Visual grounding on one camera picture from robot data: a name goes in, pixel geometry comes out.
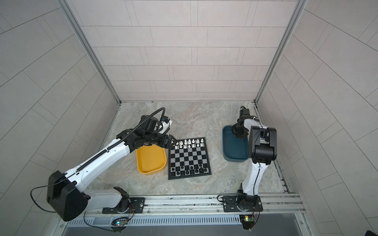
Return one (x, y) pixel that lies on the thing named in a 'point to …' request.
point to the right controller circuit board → (248, 221)
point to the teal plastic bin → (235, 149)
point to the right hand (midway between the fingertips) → (233, 131)
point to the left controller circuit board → (120, 221)
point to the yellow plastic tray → (150, 159)
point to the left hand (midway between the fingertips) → (176, 139)
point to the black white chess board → (188, 158)
